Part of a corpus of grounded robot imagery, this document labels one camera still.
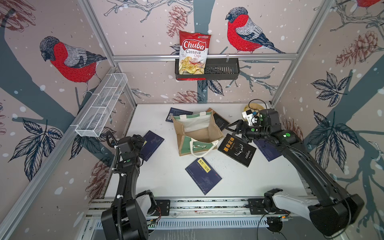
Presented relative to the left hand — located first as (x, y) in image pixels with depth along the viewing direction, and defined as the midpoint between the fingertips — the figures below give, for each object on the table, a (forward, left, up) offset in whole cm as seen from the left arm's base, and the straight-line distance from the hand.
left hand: (139, 136), depth 84 cm
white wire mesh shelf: (+2, +17, +16) cm, 23 cm away
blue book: (+4, -3, -14) cm, 15 cm away
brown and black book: (+20, -51, -13) cm, 57 cm away
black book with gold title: (-2, -61, -13) cm, 62 cm away
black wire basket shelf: (+50, -47, +12) cm, 70 cm away
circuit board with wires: (-40, -11, -15) cm, 44 cm away
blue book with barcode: (+31, -15, -14) cm, 37 cm away
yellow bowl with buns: (+34, -78, -11) cm, 86 cm away
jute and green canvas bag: (+11, -34, -14) cm, 38 cm away
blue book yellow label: (-18, -38, -14) cm, 44 cm away
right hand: (-5, -49, +14) cm, 51 cm away
